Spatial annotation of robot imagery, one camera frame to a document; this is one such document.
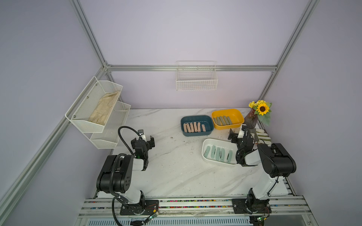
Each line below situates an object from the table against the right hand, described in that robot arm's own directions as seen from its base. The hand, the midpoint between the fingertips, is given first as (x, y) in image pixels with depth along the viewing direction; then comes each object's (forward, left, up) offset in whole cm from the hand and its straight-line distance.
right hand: (234, 129), depth 95 cm
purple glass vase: (+8, -14, 0) cm, 16 cm away
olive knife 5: (+15, -2, -9) cm, 18 cm away
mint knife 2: (-14, +12, -9) cm, 21 cm away
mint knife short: (-12, +15, -10) cm, 21 cm away
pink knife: (+9, +32, -8) cm, 34 cm away
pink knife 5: (+9, +20, -9) cm, 23 cm away
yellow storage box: (+20, -8, -8) cm, 23 cm away
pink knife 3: (+9, +26, -8) cm, 29 cm away
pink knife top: (+9, +34, -8) cm, 36 cm away
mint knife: (-12, +20, -9) cm, 25 cm away
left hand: (-4, +63, -3) cm, 63 cm away
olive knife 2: (+15, +7, -9) cm, 19 cm away
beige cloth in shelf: (+4, +81, +22) cm, 84 cm away
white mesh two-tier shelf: (-6, +86, +4) cm, 86 cm away
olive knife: (+15, +10, -8) cm, 19 cm away
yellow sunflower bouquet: (+5, -16, +13) cm, 21 cm away
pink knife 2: (+9, +29, -8) cm, 31 cm away
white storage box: (-9, +5, -7) cm, 12 cm away
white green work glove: (-1, -21, -9) cm, 23 cm away
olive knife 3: (+16, +4, -9) cm, 18 cm away
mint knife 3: (-14, +9, -9) cm, 19 cm away
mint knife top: (-16, +5, -10) cm, 19 cm away
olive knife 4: (+15, +1, -8) cm, 17 cm away
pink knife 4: (+7, +23, -9) cm, 26 cm away
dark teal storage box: (+10, +25, -8) cm, 28 cm away
